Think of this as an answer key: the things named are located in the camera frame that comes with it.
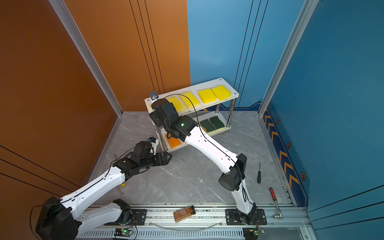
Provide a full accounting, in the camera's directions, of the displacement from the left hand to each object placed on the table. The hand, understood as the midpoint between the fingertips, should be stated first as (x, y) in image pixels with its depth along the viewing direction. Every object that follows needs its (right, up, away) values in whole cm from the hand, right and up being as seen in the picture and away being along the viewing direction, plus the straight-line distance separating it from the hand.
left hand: (167, 154), depth 82 cm
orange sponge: (+2, +6, +9) cm, 11 cm away
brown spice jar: (+10, -26, -11) cm, 30 cm away
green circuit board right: (+42, -35, -12) cm, 56 cm away
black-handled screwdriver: (+53, -13, +5) cm, 55 cm away
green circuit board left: (-19, -35, -11) cm, 41 cm away
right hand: (0, +25, -11) cm, 27 cm away
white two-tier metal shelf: (+23, +27, -5) cm, 36 cm away
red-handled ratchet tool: (+58, -22, -3) cm, 62 cm away
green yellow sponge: (+31, +17, +19) cm, 41 cm away
